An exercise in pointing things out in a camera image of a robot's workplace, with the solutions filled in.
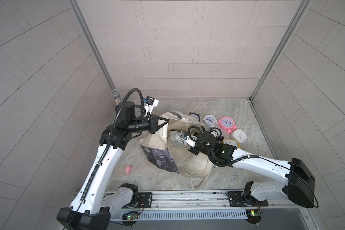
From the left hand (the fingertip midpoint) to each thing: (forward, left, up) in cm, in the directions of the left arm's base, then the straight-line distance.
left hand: (169, 120), depth 63 cm
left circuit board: (-32, +17, -30) cm, 47 cm away
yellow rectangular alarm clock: (+5, -40, -30) cm, 50 cm away
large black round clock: (+26, -18, -30) cm, 43 cm away
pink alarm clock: (+20, -39, -30) cm, 53 cm away
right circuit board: (-32, -41, -33) cm, 62 cm away
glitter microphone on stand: (+22, +32, -5) cm, 39 cm away
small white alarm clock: (+10, -44, -29) cm, 54 cm away
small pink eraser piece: (-11, +23, -31) cm, 41 cm away
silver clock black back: (0, -2, -18) cm, 18 cm away
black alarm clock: (+12, -30, -30) cm, 44 cm away
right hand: (+1, -9, -18) cm, 20 cm away
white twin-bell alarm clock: (+21, -27, -30) cm, 45 cm away
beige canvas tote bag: (-12, -14, -25) cm, 31 cm away
